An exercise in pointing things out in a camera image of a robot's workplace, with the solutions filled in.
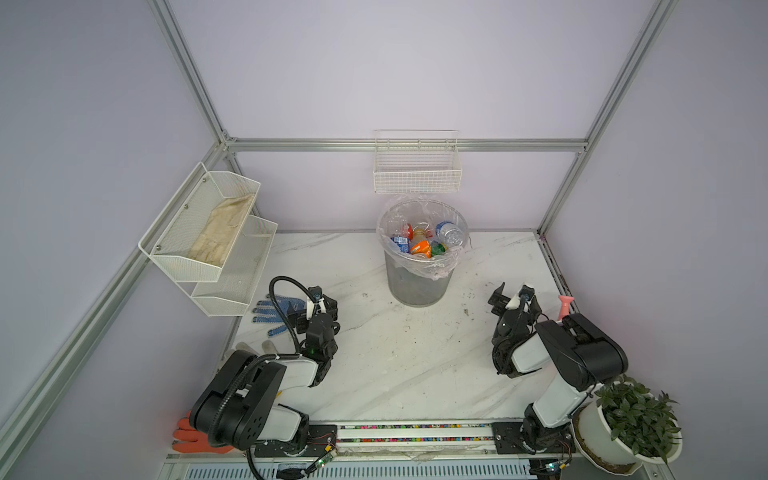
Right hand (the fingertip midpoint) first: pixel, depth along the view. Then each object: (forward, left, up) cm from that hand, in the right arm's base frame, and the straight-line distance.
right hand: (516, 289), depth 89 cm
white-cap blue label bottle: (+6, +21, +17) cm, 28 cm away
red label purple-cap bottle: (+15, +33, +10) cm, 38 cm away
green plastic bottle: (+9, +24, +9) cm, 27 cm away
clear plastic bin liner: (+21, +28, +14) cm, 37 cm away
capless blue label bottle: (+6, +34, +14) cm, 38 cm away
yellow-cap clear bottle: (+7, +29, +12) cm, 32 cm away
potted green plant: (-37, -14, +1) cm, 39 cm away
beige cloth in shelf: (+6, +85, +20) cm, 87 cm away
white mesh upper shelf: (+2, +90, +21) cm, 92 cm away
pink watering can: (-4, -14, -3) cm, 15 cm away
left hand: (-5, +63, +1) cm, 64 cm away
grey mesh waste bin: (+3, +30, -5) cm, 31 cm away
